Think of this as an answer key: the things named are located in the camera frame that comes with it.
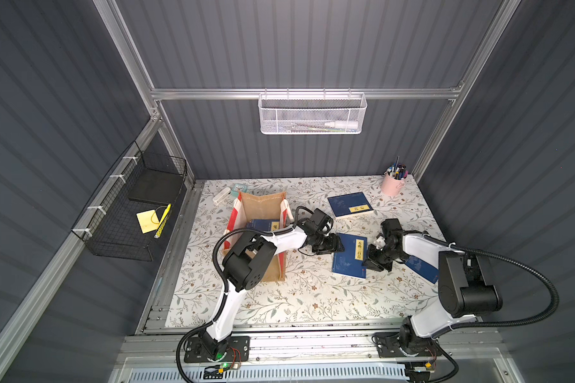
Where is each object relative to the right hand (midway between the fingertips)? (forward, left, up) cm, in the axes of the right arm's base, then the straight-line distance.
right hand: (367, 264), depth 91 cm
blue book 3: (+1, +6, 0) cm, 7 cm away
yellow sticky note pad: (+2, +74, +26) cm, 78 cm away
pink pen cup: (+36, -17, +5) cm, 40 cm away
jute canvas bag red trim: (+14, +41, +16) cm, 46 cm away
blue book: (+13, +41, +8) cm, 43 cm away
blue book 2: (+29, +3, 0) cm, 30 cm away
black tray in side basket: (+15, +75, +28) cm, 82 cm away
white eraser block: (+32, +63, +3) cm, 71 cm away
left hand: (+2, +9, +3) cm, 9 cm away
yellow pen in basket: (-4, +67, +29) cm, 73 cm away
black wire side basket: (+1, +80, +28) cm, 84 cm away
